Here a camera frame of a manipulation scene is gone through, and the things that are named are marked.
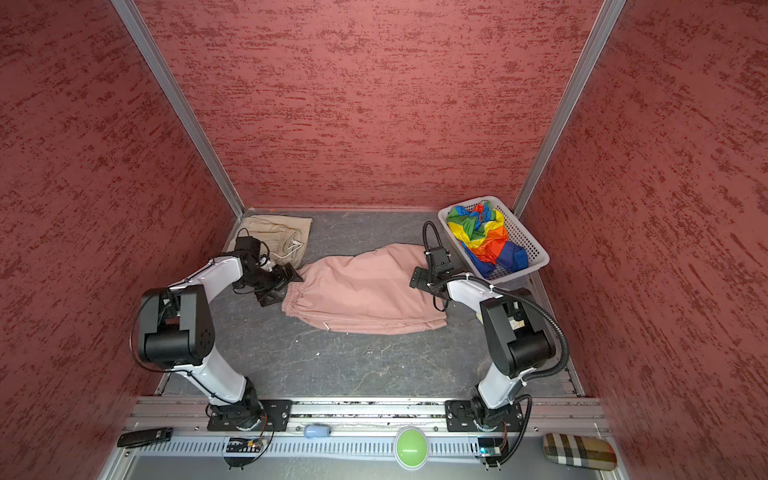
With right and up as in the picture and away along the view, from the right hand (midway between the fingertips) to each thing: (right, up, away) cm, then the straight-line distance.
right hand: (423, 287), depth 96 cm
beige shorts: (-49, +17, +10) cm, 53 cm away
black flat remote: (-70, -31, -26) cm, 81 cm away
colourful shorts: (+22, +18, +7) cm, 29 cm away
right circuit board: (+14, -35, -25) cm, 46 cm away
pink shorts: (-20, -2, -1) cm, 20 cm away
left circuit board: (-48, -37, -23) cm, 65 cm away
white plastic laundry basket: (+38, +10, +1) cm, 40 cm away
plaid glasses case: (+33, -33, -29) cm, 55 cm away
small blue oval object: (-29, -32, -24) cm, 49 cm away
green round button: (-6, -33, -28) cm, 44 cm away
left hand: (-42, -1, -4) cm, 42 cm away
